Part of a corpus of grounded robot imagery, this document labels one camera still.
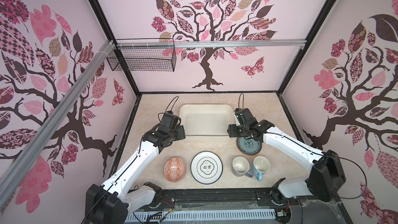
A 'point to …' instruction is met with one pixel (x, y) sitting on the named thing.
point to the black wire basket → (145, 55)
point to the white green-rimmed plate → (206, 167)
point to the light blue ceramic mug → (261, 165)
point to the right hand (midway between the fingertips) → (231, 128)
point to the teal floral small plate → (249, 146)
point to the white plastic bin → (207, 120)
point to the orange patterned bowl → (174, 169)
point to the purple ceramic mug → (240, 167)
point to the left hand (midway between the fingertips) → (179, 133)
